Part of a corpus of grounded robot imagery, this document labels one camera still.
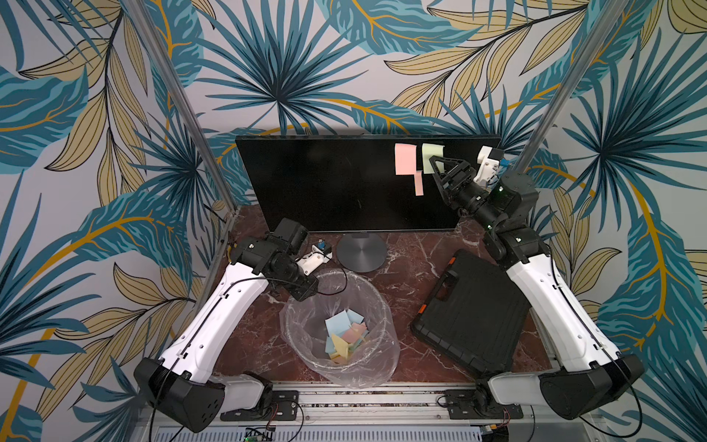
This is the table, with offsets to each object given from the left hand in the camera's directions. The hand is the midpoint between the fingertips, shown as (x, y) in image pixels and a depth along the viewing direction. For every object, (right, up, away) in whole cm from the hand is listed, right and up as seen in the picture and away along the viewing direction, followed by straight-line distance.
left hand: (306, 291), depth 71 cm
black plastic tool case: (+49, -10, +12) cm, 52 cm away
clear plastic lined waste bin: (0, -8, -3) cm, 8 cm away
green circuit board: (-14, -38, 0) cm, 41 cm away
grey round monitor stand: (+15, +8, +34) cm, 38 cm away
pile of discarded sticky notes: (+10, -13, +5) cm, 17 cm away
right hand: (+30, +31, -10) cm, 44 cm away
